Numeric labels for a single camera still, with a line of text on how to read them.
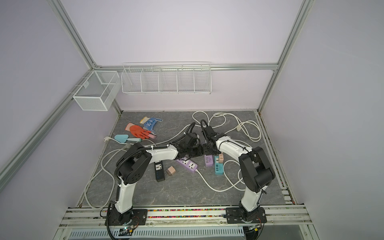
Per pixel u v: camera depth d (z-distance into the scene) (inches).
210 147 26.8
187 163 35.0
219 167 34.5
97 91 40.3
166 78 39.0
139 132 41.2
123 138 41.4
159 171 34.0
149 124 44.0
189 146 31.0
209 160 35.7
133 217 28.9
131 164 20.7
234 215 29.0
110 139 41.4
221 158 34.2
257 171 18.7
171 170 34.2
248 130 42.7
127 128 42.9
